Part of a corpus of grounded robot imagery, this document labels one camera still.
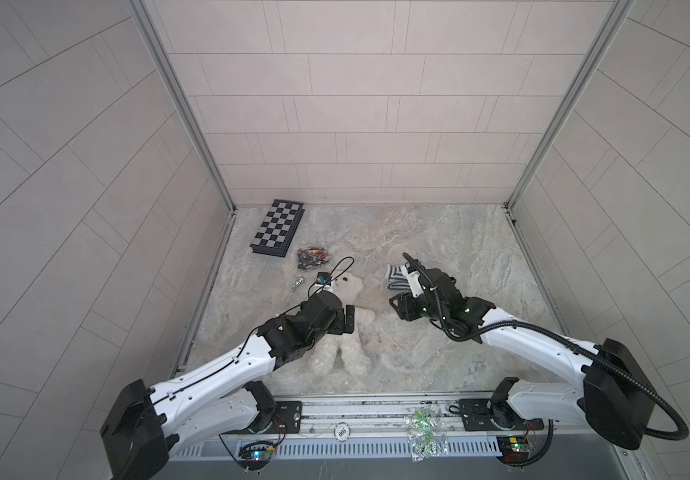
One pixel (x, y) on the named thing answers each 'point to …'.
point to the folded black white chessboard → (278, 228)
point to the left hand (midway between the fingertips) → (348, 307)
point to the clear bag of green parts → (426, 430)
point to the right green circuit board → (513, 449)
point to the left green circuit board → (255, 457)
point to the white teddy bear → (353, 346)
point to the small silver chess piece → (297, 283)
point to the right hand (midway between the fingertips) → (393, 302)
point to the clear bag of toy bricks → (311, 257)
